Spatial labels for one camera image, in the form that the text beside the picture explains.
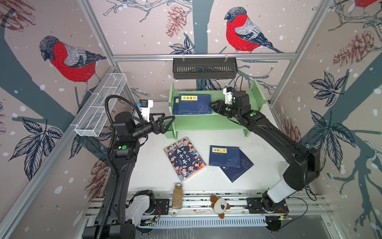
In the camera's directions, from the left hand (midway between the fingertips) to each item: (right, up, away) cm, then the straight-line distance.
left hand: (168, 116), depth 64 cm
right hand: (+19, +5, +15) cm, 25 cm away
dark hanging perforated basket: (+19, +34, +40) cm, 56 cm away
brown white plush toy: (+24, -44, +8) cm, 51 cm away
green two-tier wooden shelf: (+22, -4, +29) cm, 36 cm away
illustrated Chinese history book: (+6, -26, +24) cm, 36 cm away
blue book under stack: (+30, -25, +26) cm, 47 cm away
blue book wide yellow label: (+11, +7, +17) cm, 21 cm away
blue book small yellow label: (+1, +5, +17) cm, 18 cm away
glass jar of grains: (+3, -40, +9) cm, 41 cm away
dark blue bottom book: (+34, -33, +20) cm, 51 cm away
